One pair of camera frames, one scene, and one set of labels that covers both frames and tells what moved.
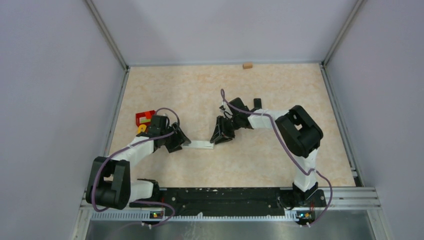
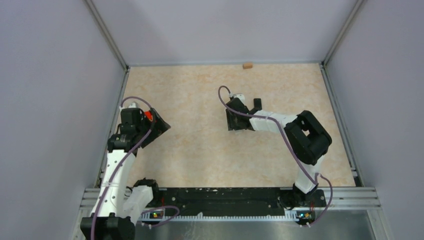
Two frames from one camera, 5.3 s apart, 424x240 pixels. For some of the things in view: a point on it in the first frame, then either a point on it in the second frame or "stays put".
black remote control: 257,103 stays put
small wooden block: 247,66 stays put
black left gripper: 179,138 -> 160,127
